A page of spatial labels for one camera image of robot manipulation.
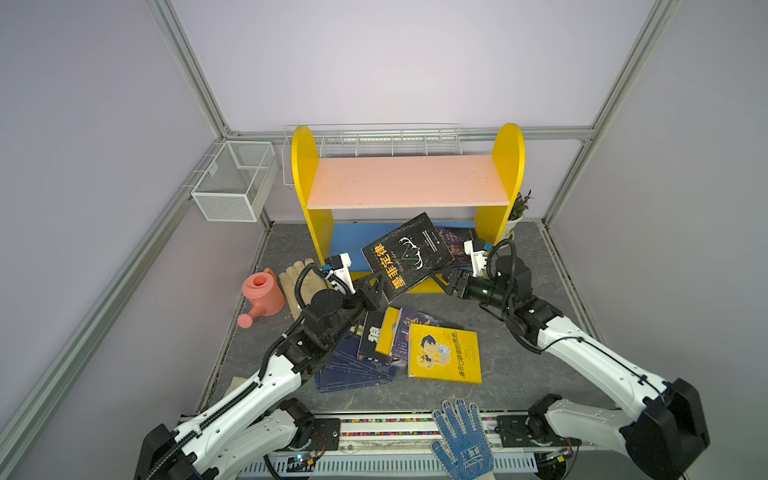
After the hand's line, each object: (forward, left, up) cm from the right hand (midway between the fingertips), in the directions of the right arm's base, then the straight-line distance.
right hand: (437, 277), depth 74 cm
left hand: (-3, +12, +4) cm, 13 cm away
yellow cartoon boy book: (-12, -3, -21) cm, 24 cm away
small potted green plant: (+33, -31, -9) cm, 46 cm away
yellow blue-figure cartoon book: (-5, +13, -20) cm, 24 cm away
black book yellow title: (+3, +7, +5) cm, 9 cm away
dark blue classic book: (-13, +24, -18) cm, 33 cm away
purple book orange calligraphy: (-9, +9, -19) cm, 23 cm away
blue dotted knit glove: (-34, -6, -25) cm, 43 cm away
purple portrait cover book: (+21, -8, -10) cm, 25 cm away
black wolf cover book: (-8, +18, -20) cm, 28 cm away
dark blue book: (-16, +24, -21) cm, 36 cm away
